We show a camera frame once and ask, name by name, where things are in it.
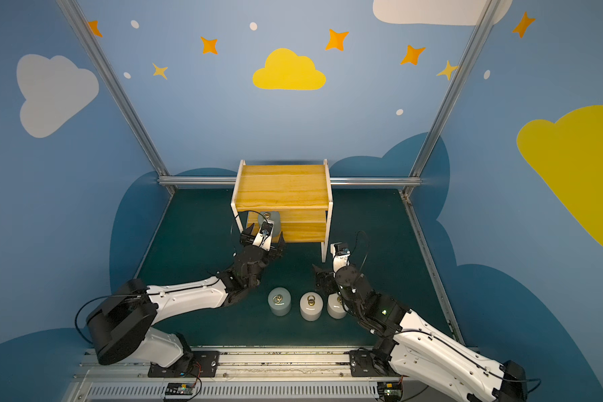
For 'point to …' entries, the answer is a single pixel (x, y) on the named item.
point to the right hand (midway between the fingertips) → (329, 261)
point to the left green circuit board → (179, 389)
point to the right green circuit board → (390, 391)
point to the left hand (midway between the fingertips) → (265, 227)
